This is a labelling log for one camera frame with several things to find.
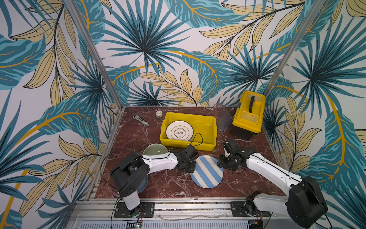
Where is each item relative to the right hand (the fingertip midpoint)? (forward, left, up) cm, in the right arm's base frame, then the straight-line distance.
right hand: (219, 164), depth 86 cm
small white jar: (+44, +39, +1) cm, 59 cm away
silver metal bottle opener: (+40, +54, +1) cm, 68 cm away
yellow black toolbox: (+26, -23, +13) cm, 37 cm away
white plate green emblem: (+27, +23, 0) cm, 35 cm away
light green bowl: (+9, +38, +7) cm, 40 cm away
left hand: (-1, +17, -2) cm, 17 cm away
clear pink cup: (+52, -11, -4) cm, 53 cm away
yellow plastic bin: (+30, +4, -2) cm, 31 cm away
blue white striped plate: (-4, +7, -3) cm, 9 cm away
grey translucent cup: (+30, -9, +5) cm, 32 cm away
